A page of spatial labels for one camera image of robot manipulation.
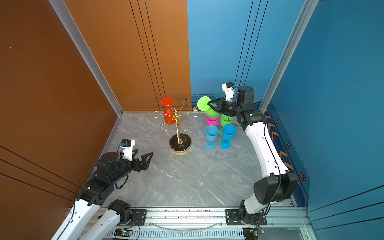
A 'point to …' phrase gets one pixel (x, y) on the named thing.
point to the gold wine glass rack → (179, 143)
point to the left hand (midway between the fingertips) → (145, 151)
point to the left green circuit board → (123, 232)
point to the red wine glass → (169, 117)
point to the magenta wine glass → (212, 121)
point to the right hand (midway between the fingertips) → (207, 103)
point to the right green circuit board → (252, 233)
